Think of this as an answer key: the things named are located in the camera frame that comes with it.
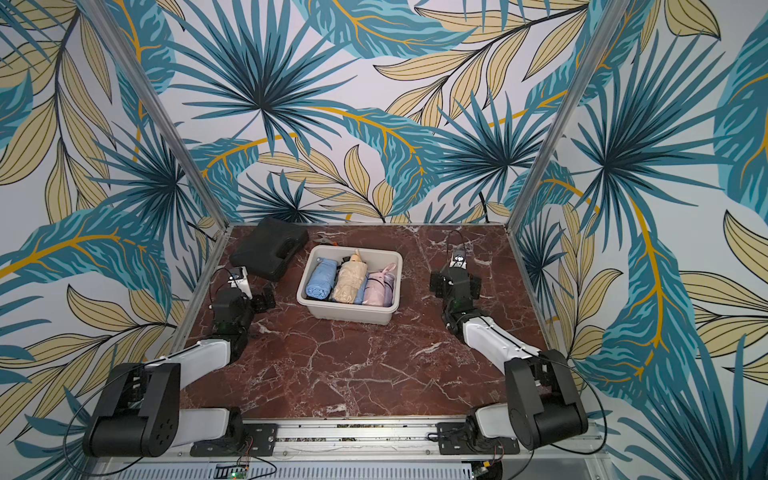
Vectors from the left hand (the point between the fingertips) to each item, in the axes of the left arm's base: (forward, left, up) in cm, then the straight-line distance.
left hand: (254, 288), depth 90 cm
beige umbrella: (+2, -29, +4) cm, 29 cm away
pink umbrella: (+1, -37, -1) cm, 37 cm away
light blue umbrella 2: (-1, -32, 0) cm, 32 cm away
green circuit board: (-44, -3, -12) cm, 46 cm away
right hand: (+4, -61, +5) cm, 61 cm away
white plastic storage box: (+10, -36, +3) cm, 38 cm away
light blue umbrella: (+2, -20, +4) cm, 21 cm away
